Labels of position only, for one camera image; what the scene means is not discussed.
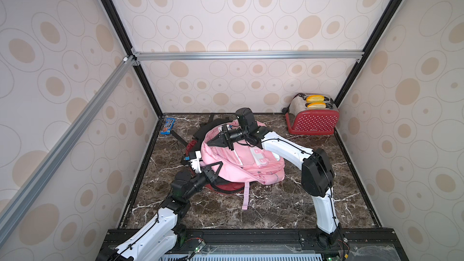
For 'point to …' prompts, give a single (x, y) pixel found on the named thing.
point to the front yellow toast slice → (316, 106)
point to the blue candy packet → (168, 126)
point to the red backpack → (237, 190)
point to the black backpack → (199, 130)
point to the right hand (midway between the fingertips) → (205, 147)
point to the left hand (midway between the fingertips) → (226, 166)
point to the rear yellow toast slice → (315, 98)
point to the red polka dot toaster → (312, 113)
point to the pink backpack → (246, 164)
